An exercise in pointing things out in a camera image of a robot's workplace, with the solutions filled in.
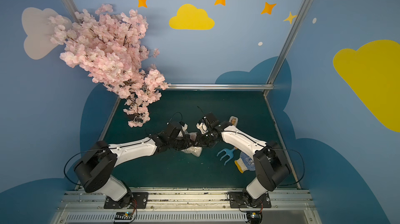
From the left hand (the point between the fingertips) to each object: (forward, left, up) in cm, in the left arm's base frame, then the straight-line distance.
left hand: (197, 141), depth 85 cm
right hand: (-2, 0, +1) cm, 2 cm away
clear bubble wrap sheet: (-5, +2, -2) cm, 5 cm away
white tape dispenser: (+19, -24, -6) cm, 31 cm away
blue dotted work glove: (-8, -28, -8) cm, 30 cm away
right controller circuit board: (-33, -29, -11) cm, 45 cm away
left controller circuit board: (-35, +34, -12) cm, 50 cm away
